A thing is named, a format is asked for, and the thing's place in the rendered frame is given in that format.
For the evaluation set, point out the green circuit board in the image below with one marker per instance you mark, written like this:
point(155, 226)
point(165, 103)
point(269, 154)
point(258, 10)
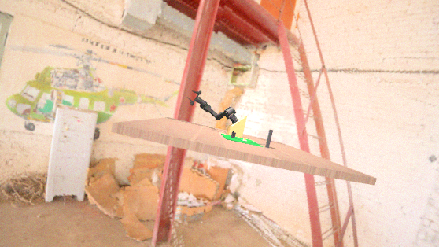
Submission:
point(228, 137)

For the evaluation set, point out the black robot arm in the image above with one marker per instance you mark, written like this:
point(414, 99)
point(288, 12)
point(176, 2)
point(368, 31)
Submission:
point(226, 113)

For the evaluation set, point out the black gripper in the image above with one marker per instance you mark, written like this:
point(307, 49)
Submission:
point(197, 98)

